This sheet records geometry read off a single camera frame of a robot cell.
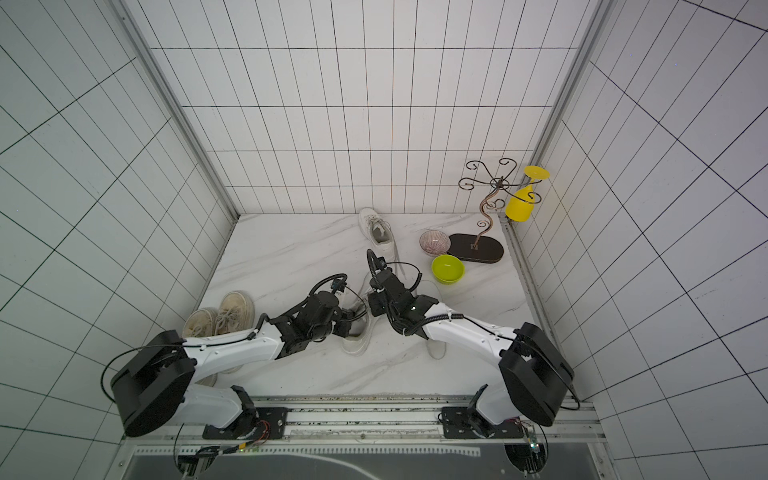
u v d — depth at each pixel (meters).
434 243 1.09
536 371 0.42
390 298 0.62
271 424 0.72
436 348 0.84
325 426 0.74
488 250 1.07
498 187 0.85
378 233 1.03
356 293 0.74
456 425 0.72
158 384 0.42
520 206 0.91
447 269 1.00
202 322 0.87
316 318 0.65
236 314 0.86
